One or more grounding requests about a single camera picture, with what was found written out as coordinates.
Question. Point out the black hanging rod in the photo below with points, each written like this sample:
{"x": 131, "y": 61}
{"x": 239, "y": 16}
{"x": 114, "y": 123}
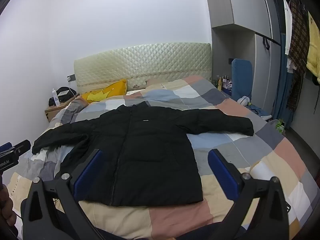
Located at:
{"x": 268, "y": 38}

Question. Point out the blue curtain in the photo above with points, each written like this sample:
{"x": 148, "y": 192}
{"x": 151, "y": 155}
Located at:
{"x": 283, "y": 92}

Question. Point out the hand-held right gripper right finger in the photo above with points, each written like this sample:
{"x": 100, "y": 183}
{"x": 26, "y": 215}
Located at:
{"x": 223, "y": 177}

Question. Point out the white bed sheet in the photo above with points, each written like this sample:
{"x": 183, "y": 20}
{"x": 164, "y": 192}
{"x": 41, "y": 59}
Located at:
{"x": 136, "y": 92}

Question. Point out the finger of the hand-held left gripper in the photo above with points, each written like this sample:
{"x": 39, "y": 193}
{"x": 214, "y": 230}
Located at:
{"x": 5, "y": 146}
{"x": 22, "y": 146}

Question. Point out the yellow pillow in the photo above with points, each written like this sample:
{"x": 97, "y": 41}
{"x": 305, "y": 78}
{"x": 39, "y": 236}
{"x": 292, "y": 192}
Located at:
{"x": 110, "y": 92}

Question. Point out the row of small bottles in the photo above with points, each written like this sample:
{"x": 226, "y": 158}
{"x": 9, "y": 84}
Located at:
{"x": 223, "y": 82}

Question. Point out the person's left hand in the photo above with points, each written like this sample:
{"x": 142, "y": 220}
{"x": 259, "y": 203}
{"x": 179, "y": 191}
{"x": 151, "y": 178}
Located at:
{"x": 5, "y": 205}

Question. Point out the white hanging shirt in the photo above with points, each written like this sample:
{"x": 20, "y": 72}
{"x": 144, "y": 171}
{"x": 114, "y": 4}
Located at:
{"x": 288, "y": 27}

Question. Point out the green toy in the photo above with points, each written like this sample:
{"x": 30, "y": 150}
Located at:
{"x": 280, "y": 125}

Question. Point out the wooden nightstand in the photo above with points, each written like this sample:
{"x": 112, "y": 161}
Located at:
{"x": 53, "y": 112}

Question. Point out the patchwork checked quilt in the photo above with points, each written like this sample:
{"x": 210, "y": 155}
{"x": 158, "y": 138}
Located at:
{"x": 250, "y": 150}

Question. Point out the black bag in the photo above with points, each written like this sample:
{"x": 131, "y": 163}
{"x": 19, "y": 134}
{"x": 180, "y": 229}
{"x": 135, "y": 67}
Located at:
{"x": 63, "y": 90}

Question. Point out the grey wall socket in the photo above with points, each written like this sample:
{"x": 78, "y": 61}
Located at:
{"x": 71, "y": 78}

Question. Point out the patchwork checked pillow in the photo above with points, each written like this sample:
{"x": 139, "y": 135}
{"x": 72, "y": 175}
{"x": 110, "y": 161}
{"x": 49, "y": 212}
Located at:
{"x": 155, "y": 82}

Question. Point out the cream quilted headboard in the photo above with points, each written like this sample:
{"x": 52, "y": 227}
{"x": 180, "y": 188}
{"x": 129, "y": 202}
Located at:
{"x": 150, "y": 62}

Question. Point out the brown patterned hanging garment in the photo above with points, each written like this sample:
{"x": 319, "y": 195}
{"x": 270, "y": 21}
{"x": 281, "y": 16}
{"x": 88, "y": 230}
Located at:
{"x": 298, "y": 42}

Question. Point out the yellow fluffy hanging garment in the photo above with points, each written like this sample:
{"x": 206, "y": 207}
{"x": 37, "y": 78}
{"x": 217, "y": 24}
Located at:
{"x": 314, "y": 50}

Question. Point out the black puffer jacket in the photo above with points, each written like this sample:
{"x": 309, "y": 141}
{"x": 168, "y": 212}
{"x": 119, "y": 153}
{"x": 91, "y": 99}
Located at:
{"x": 150, "y": 155}

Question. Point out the grey wardrobe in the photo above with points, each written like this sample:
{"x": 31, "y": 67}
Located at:
{"x": 240, "y": 5}

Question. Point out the white spray bottle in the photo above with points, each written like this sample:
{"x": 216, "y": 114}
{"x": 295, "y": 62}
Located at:
{"x": 55, "y": 98}

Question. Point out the blue clothes pile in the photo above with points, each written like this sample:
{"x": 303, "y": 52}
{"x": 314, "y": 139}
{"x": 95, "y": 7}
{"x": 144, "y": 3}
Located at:
{"x": 260, "y": 112}

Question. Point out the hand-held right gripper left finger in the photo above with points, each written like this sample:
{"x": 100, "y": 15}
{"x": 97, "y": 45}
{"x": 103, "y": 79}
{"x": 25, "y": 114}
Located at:
{"x": 88, "y": 172}

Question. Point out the small white fan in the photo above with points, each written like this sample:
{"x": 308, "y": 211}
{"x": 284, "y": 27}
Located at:
{"x": 243, "y": 101}

